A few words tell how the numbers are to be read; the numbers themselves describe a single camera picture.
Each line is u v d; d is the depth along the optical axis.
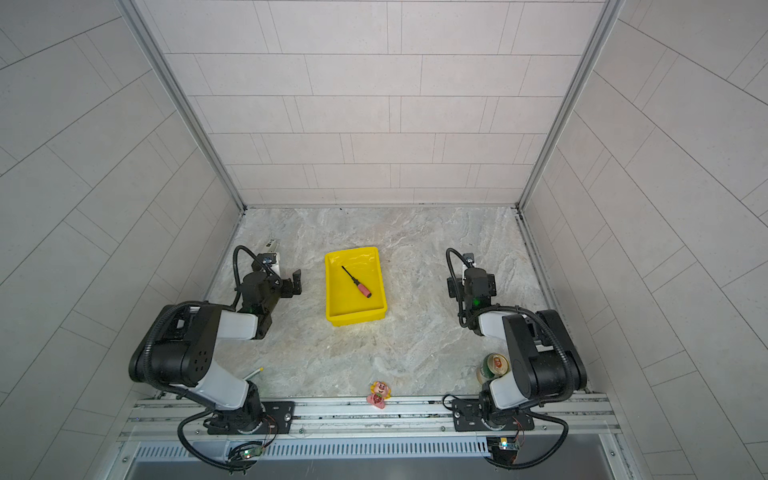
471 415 0.71
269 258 0.79
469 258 0.80
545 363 0.44
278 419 0.71
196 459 0.64
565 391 0.40
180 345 0.45
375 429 0.71
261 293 0.72
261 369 0.78
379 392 0.73
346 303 0.93
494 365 0.70
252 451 0.64
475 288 0.71
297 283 0.85
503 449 0.68
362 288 0.93
